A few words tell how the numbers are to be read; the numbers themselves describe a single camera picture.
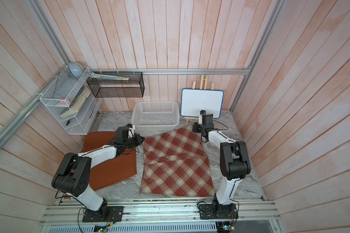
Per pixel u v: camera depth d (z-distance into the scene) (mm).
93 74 903
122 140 735
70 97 780
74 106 780
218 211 670
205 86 981
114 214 729
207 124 764
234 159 506
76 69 823
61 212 749
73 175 497
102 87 1029
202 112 880
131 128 858
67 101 702
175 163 900
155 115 1184
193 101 1038
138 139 831
